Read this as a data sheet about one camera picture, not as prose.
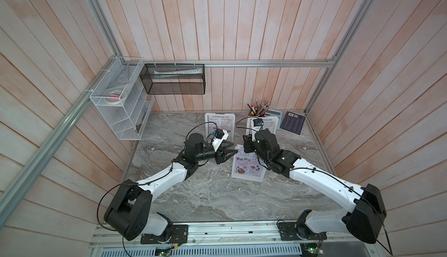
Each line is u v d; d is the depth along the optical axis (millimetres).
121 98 701
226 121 923
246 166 836
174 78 1040
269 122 905
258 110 1050
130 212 417
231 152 718
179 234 734
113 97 727
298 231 660
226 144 757
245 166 836
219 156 682
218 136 659
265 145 565
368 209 416
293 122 1144
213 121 944
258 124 663
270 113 1181
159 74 900
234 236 733
